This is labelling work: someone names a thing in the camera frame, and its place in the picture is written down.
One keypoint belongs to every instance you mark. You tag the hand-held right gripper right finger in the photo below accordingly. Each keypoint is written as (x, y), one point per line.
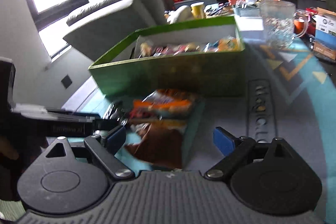
(223, 141)

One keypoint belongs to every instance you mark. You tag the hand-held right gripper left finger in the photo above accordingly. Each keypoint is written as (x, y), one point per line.
(115, 138)

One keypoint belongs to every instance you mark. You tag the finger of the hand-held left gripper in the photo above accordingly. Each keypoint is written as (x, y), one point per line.
(110, 123)
(113, 109)

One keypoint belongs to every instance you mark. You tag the brown snack packet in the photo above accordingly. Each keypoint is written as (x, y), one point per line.
(160, 145)

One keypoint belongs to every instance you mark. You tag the orange snack packet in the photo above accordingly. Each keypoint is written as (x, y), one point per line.
(162, 106)

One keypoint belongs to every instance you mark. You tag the green cardboard box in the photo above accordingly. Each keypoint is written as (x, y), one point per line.
(170, 74)

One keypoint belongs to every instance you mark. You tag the person's left hand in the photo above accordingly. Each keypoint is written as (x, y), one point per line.
(8, 148)

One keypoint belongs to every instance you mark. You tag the grey armchair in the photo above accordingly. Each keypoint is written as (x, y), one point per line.
(110, 24)

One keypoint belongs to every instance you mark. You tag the glass mug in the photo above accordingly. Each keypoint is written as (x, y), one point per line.
(278, 24)

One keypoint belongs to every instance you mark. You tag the yellow can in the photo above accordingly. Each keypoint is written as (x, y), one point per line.
(198, 11)

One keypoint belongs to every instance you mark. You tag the blue plastic basket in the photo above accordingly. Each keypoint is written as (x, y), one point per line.
(246, 12)

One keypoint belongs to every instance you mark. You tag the orange cup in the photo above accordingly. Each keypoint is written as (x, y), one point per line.
(299, 26)

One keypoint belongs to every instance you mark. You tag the dark television cabinet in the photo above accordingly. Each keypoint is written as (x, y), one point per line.
(204, 1)

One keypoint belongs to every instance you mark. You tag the white and blue carton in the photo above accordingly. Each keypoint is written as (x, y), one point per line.
(326, 29)

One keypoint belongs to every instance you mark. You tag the dark wall outlet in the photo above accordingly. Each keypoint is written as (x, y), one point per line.
(66, 81)

